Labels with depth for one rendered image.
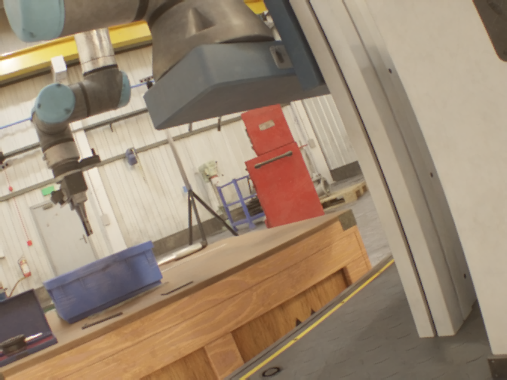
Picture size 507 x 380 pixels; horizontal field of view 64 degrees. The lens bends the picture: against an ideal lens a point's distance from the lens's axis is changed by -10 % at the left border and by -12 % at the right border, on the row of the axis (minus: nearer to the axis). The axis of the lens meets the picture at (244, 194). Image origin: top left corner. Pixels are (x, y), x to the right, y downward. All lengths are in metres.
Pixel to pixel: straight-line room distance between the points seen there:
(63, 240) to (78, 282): 9.68
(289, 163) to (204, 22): 3.12
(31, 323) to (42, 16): 0.72
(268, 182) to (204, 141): 8.22
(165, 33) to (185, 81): 0.09
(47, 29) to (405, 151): 0.51
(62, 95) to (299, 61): 0.58
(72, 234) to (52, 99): 9.84
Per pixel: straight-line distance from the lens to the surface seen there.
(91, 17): 0.64
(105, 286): 1.16
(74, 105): 1.05
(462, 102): 0.44
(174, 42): 0.61
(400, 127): 0.63
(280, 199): 3.69
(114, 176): 11.16
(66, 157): 1.14
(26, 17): 0.62
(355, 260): 1.22
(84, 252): 10.82
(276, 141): 3.70
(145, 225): 11.10
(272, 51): 0.65
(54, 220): 10.86
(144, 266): 1.18
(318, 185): 6.48
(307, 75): 0.65
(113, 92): 1.08
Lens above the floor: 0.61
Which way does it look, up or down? level
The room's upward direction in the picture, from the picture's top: 22 degrees counter-clockwise
